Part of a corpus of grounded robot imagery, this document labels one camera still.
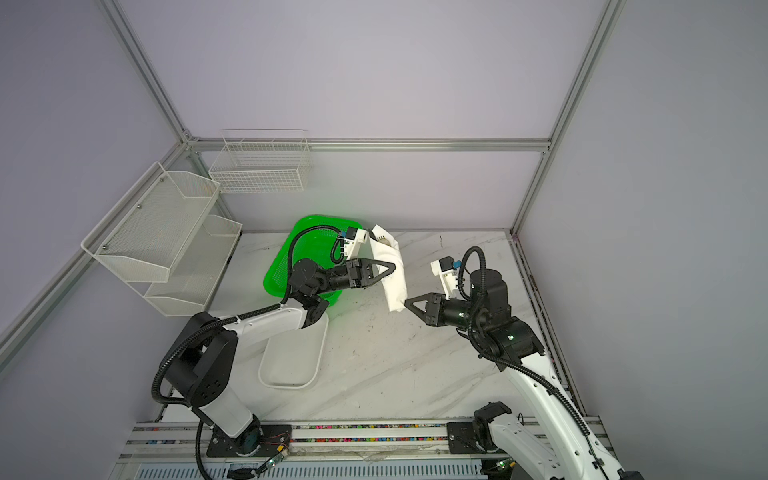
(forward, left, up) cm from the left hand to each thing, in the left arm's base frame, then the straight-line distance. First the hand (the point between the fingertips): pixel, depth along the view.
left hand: (394, 269), depth 66 cm
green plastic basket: (+7, +19, 0) cm, 21 cm away
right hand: (-7, -2, -4) cm, 8 cm away
